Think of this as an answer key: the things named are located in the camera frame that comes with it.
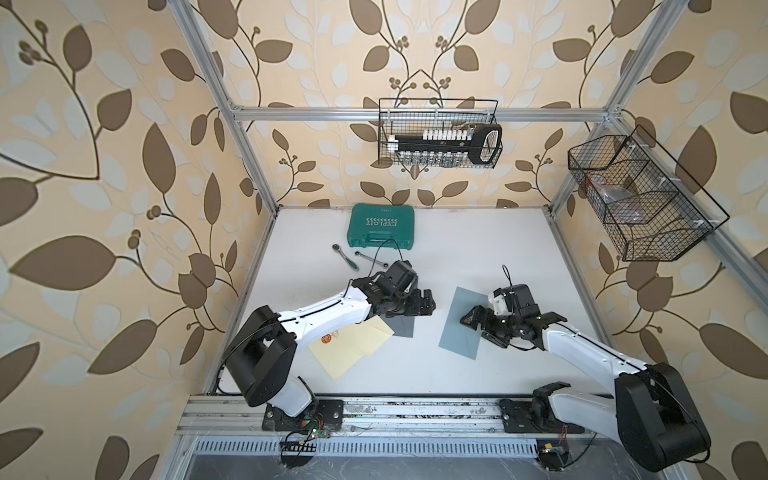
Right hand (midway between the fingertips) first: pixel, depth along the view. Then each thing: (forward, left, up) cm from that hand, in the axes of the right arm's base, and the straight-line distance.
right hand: (471, 327), depth 87 cm
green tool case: (+39, +27, +3) cm, 47 cm away
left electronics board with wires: (-28, +48, -5) cm, 55 cm away
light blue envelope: (-1, +4, -4) cm, 6 cm away
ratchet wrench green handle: (+32, +43, -1) cm, 54 cm away
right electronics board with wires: (-30, -15, -5) cm, 34 cm away
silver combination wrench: (+31, +35, -3) cm, 47 cm away
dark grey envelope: (+2, +20, -2) cm, 20 cm away
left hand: (+4, +15, +9) cm, 18 cm away
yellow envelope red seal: (-4, +39, -4) cm, 40 cm away
